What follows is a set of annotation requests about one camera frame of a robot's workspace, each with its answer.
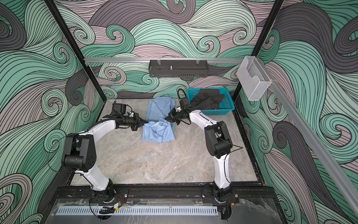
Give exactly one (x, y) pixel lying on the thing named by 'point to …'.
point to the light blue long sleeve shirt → (156, 129)
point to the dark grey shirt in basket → (207, 99)
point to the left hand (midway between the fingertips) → (148, 120)
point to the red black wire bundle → (106, 210)
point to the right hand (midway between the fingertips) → (164, 118)
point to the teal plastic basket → (226, 105)
